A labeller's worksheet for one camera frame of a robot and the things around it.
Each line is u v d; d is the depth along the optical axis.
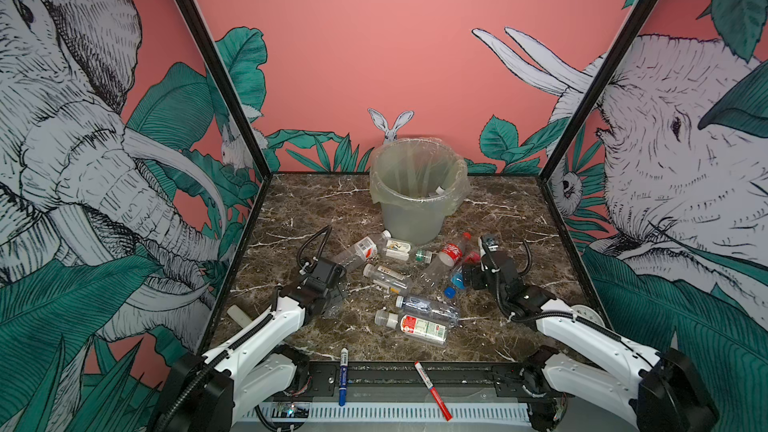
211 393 0.39
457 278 0.88
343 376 0.73
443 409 0.70
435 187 0.98
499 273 0.62
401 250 0.93
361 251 0.93
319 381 0.74
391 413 0.70
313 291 0.64
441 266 0.95
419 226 1.04
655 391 0.39
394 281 0.89
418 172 1.01
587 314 0.82
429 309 0.83
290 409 0.69
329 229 0.72
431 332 0.76
